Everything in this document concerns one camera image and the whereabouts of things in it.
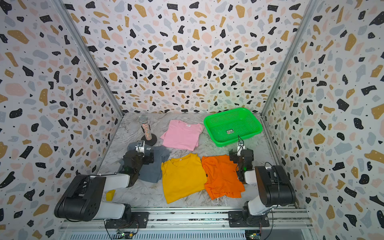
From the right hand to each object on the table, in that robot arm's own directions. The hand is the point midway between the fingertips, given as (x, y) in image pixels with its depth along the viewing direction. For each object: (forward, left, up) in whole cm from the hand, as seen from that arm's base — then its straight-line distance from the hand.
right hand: (242, 148), depth 94 cm
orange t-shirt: (-18, +13, -5) cm, 23 cm away
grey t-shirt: (-15, +56, -4) cm, 58 cm away
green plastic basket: (+23, +5, -5) cm, 24 cm away
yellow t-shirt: (-17, +36, -5) cm, 40 cm away
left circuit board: (-46, +61, -5) cm, 77 cm away
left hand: (-3, +60, +3) cm, 60 cm away
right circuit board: (-44, 0, -7) cm, 44 cm away
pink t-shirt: (+13, +40, -5) cm, 43 cm away
